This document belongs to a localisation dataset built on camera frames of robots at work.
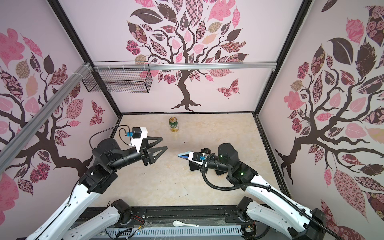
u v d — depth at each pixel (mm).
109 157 449
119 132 509
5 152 495
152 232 697
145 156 511
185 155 610
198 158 506
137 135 492
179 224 711
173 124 1021
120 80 1217
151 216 751
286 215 413
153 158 540
